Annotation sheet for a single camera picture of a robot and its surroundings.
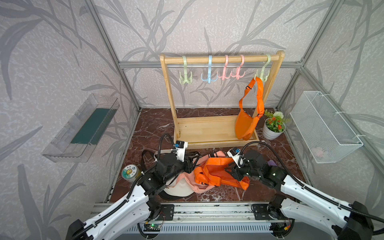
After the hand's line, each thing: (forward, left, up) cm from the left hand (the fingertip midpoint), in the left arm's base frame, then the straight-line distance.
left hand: (197, 157), depth 73 cm
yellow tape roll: (-4, +35, -11) cm, 37 cm away
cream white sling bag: (-10, +11, -14) cm, 20 cm away
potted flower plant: (+23, -47, -3) cm, 52 cm away
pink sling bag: (-5, +4, -13) cm, 14 cm away
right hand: (-2, -15, -7) cm, 17 cm away
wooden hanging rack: (+28, 0, -19) cm, 34 cm away
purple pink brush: (+5, -45, -17) cm, 48 cm away
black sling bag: (-12, +18, -18) cm, 28 cm away
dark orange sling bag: (-4, -8, -10) cm, 14 cm away
